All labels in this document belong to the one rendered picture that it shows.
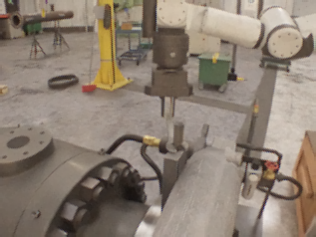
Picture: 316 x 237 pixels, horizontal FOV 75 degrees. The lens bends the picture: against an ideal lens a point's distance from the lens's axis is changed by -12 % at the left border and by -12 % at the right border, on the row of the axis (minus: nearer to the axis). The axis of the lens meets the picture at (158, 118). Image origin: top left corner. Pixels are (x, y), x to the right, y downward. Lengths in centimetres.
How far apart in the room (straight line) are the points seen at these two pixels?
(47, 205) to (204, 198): 36
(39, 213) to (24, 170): 15
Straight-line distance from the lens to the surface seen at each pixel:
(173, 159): 43
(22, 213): 63
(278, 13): 60
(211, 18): 55
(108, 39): 398
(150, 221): 57
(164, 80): 56
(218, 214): 42
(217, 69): 375
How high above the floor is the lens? 127
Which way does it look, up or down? 26 degrees down
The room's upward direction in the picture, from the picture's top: straight up
